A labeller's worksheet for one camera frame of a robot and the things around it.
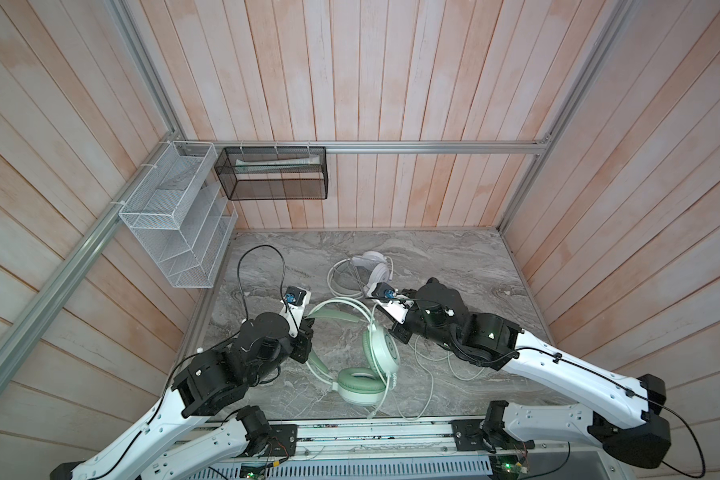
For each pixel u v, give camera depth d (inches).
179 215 27.4
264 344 17.2
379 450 28.7
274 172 40.7
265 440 25.8
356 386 21.7
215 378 17.1
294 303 20.9
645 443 14.9
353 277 39.7
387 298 21.1
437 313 18.5
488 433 25.9
